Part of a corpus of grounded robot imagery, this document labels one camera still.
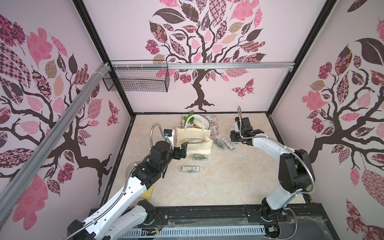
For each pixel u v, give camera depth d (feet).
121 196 1.46
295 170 1.53
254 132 2.20
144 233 2.36
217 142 3.31
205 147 3.06
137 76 3.11
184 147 2.15
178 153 2.12
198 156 3.11
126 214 1.85
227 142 3.29
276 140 3.47
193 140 3.24
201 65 3.11
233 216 2.47
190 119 3.68
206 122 3.70
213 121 3.75
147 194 2.61
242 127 2.38
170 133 2.01
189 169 2.89
